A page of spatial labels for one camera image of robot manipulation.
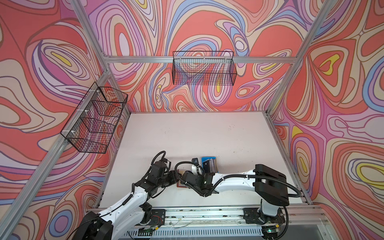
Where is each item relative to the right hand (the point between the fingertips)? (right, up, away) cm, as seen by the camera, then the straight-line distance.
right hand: (194, 179), depth 85 cm
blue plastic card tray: (+7, +11, +8) cm, 15 cm away
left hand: (-6, +3, -1) cm, 7 cm away
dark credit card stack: (+10, +8, +2) cm, 12 cm away
